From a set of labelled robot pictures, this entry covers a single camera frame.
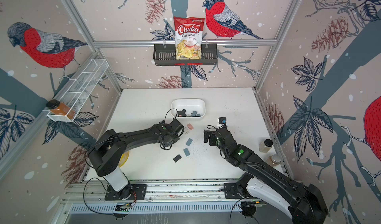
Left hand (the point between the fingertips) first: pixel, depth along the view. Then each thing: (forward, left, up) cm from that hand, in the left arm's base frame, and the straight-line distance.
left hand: (178, 137), depth 90 cm
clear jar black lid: (-7, -50, +5) cm, 51 cm away
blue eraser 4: (-8, -5, -3) cm, 10 cm away
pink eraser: (+9, -7, -2) cm, 12 cm away
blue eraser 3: (-1, -7, -4) cm, 8 cm away
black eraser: (+19, -1, -1) cm, 19 cm away
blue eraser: (+20, -10, -1) cm, 22 cm away
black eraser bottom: (-12, 0, -3) cm, 12 cm away
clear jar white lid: (-16, -51, +7) cm, 54 cm away
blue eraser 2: (+19, -13, -3) cm, 23 cm away
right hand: (-1, -19, +12) cm, 23 cm away
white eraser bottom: (+18, -6, -2) cm, 19 cm away
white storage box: (+24, -6, -1) cm, 25 cm away
